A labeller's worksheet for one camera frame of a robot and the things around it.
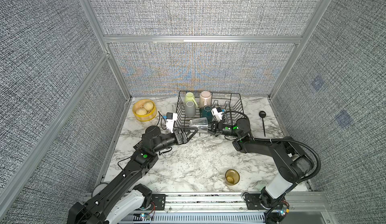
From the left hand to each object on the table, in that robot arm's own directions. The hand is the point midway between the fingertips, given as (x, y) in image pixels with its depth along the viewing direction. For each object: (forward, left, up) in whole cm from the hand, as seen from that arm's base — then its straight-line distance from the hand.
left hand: (197, 131), depth 66 cm
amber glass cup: (-12, -19, -28) cm, 36 cm away
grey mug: (+29, +2, -19) cm, 35 cm away
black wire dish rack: (+39, -29, -28) cm, 56 cm away
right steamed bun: (+36, +31, -24) cm, 53 cm away
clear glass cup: (+5, -2, -1) cm, 6 cm away
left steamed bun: (+32, +36, -24) cm, 53 cm away
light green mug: (+39, +2, -18) cm, 43 cm away
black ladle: (+29, -49, -27) cm, 63 cm away
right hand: (+5, -3, -3) cm, 6 cm away
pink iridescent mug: (+35, -8, -17) cm, 39 cm away
